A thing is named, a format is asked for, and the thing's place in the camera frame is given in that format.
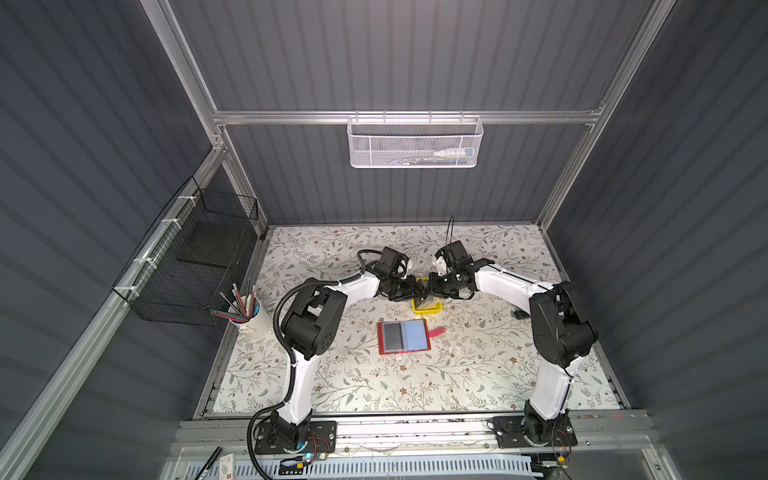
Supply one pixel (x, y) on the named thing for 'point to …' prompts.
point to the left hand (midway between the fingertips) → (428, 298)
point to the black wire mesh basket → (190, 262)
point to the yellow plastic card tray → (427, 304)
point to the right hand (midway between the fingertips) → (428, 289)
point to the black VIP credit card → (393, 336)
